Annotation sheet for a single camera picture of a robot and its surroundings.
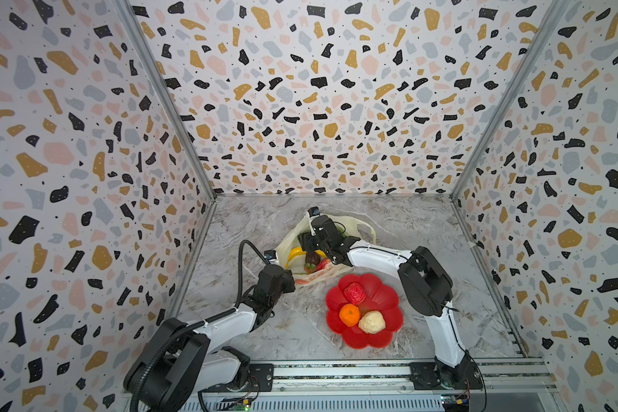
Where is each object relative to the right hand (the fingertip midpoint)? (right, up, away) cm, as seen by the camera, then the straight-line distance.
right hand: (306, 234), depth 94 cm
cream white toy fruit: (+22, -26, -15) cm, 37 cm away
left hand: (-4, -12, -5) cm, 14 cm away
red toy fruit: (+17, -19, -9) cm, 27 cm away
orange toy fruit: (+15, -25, -13) cm, 32 cm away
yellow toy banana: (-2, -5, -6) cm, 8 cm away
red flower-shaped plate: (+26, -22, -5) cm, 34 cm away
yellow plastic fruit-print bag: (+16, +2, +3) cm, 17 cm away
